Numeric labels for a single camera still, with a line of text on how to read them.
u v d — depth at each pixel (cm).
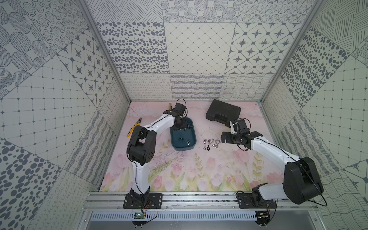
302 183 42
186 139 99
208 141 96
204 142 96
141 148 53
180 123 88
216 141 97
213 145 95
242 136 66
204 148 93
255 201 67
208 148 93
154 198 75
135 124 104
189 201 76
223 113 107
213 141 98
